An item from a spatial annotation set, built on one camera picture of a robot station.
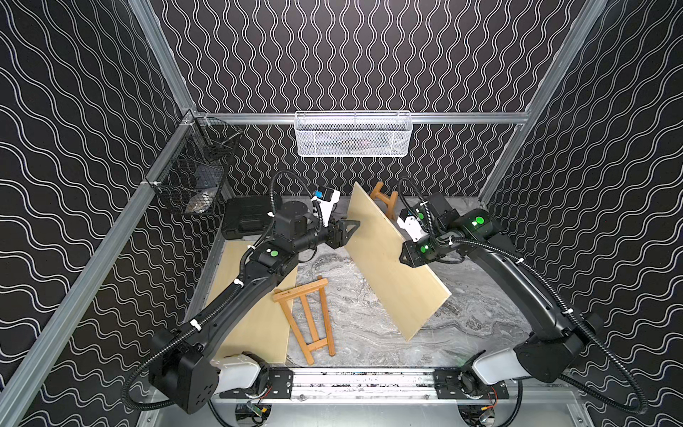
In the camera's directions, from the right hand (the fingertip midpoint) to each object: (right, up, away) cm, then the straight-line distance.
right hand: (405, 255), depth 73 cm
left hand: (-15, +11, -3) cm, 19 cm away
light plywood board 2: (+3, -11, 0) cm, 11 cm away
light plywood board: (-42, -25, +12) cm, 50 cm away
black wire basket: (-70, +26, +20) cm, 78 cm away
